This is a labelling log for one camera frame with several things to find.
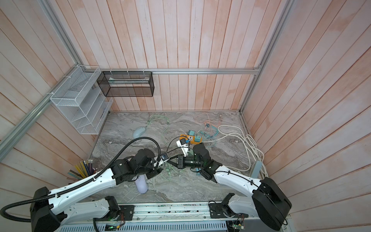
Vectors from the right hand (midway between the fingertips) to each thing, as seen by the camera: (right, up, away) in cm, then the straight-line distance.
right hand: (168, 161), depth 73 cm
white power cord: (+46, +14, +35) cm, 60 cm away
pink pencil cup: (-47, -6, +3) cm, 47 cm away
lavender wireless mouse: (-16, -15, +8) cm, 24 cm away
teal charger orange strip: (+18, +10, +22) cm, 30 cm away
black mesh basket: (-33, +49, +31) cm, 67 cm away
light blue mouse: (-25, +13, +32) cm, 43 cm away
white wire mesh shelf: (-48, +33, +6) cm, 59 cm away
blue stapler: (+52, -9, +12) cm, 55 cm away
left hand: (-6, -4, +4) cm, 8 cm away
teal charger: (+14, +13, +32) cm, 37 cm away
